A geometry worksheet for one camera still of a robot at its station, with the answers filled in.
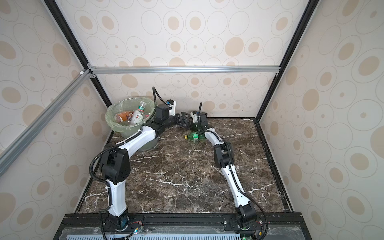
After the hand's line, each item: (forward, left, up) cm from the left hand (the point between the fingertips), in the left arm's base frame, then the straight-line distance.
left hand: (189, 112), depth 87 cm
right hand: (+11, +4, -23) cm, 26 cm away
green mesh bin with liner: (-14, +33, +2) cm, 36 cm away
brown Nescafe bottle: (-1, +40, -2) cm, 40 cm away
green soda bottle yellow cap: (-2, -3, -21) cm, 21 cm away
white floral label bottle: (+1, +32, -5) cm, 33 cm away
